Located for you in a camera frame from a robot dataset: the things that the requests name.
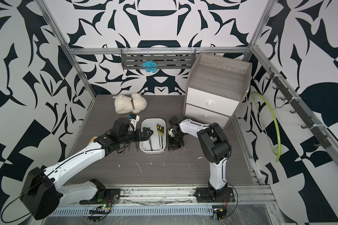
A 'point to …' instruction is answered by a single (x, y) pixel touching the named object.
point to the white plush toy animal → (124, 104)
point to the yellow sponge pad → (92, 139)
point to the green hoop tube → (279, 158)
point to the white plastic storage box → (156, 144)
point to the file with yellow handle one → (151, 147)
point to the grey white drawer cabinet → (216, 87)
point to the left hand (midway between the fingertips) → (148, 130)
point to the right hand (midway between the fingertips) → (170, 146)
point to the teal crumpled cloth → (150, 66)
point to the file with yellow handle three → (162, 133)
